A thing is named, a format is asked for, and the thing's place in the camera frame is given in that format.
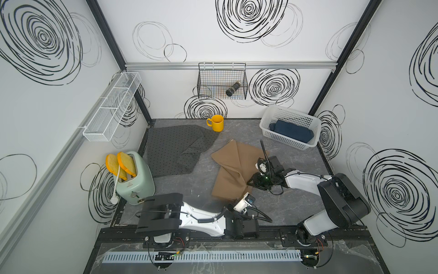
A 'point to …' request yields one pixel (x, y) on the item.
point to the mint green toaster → (136, 189)
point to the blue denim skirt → (292, 131)
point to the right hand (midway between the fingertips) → (250, 184)
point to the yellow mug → (217, 121)
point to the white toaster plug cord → (114, 199)
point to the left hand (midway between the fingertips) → (237, 204)
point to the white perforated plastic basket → (272, 114)
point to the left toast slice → (112, 161)
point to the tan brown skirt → (235, 163)
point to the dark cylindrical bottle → (230, 91)
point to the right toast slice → (126, 162)
